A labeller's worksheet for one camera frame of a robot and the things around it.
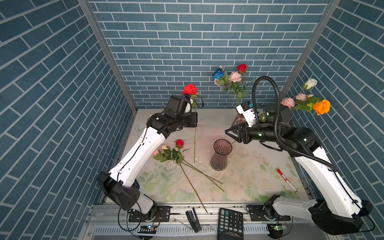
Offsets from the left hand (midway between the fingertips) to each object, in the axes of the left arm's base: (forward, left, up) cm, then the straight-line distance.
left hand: (198, 118), depth 72 cm
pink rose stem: (+10, -56, +2) cm, 57 cm away
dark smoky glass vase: (-7, -13, -16) cm, 22 cm away
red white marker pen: (-20, -51, -31) cm, 63 cm away
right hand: (-12, -11, +7) cm, 17 cm away
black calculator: (-41, -15, -30) cm, 52 cm away
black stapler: (-38, +2, -30) cm, 49 cm away
